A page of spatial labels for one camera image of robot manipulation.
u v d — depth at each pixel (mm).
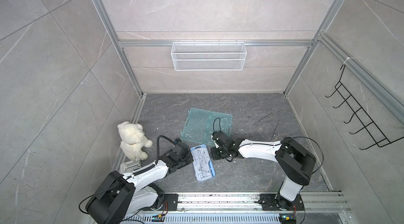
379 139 597
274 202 730
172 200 733
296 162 463
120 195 410
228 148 681
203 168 827
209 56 1009
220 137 701
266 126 1011
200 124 1015
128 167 816
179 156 674
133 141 768
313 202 746
